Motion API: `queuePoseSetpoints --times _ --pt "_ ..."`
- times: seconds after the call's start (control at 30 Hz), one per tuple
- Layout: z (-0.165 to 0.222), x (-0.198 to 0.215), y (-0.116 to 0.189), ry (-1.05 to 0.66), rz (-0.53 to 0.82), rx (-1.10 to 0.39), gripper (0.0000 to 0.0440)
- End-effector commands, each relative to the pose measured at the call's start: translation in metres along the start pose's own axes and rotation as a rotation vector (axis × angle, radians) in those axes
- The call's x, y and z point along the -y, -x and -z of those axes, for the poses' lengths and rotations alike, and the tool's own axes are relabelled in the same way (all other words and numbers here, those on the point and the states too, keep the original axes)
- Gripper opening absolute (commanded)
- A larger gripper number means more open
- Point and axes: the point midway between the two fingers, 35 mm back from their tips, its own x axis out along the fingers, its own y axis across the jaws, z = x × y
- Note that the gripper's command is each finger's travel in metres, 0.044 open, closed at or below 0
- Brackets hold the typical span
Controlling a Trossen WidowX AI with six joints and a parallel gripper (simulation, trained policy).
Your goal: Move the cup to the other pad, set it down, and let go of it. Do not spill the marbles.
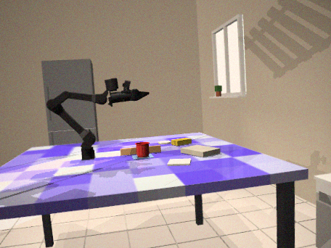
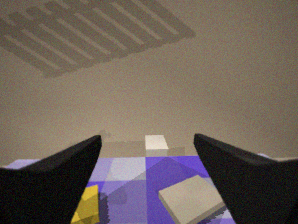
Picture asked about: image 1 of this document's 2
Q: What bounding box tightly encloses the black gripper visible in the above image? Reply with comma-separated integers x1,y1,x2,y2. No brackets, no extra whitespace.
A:
119,89,150,102

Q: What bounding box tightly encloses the red cup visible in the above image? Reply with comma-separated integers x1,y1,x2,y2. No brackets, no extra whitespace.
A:
135,142,149,157

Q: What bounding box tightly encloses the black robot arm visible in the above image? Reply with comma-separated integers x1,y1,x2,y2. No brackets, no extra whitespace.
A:
46,78,131,161

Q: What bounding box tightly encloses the yellow rectangular block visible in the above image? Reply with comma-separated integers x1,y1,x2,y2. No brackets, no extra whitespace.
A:
171,138,192,146

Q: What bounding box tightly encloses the tan wooden bar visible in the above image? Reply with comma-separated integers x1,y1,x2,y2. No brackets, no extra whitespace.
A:
120,145,161,156

